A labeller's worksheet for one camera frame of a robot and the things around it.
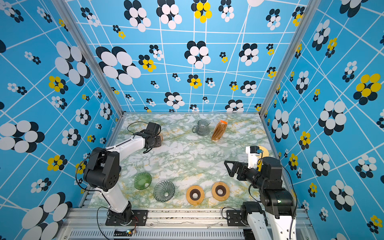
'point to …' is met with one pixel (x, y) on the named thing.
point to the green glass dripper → (142, 180)
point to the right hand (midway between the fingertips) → (233, 163)
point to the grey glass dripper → (164, 191)
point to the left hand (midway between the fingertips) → (157, 141)
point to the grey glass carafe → (202, 128)
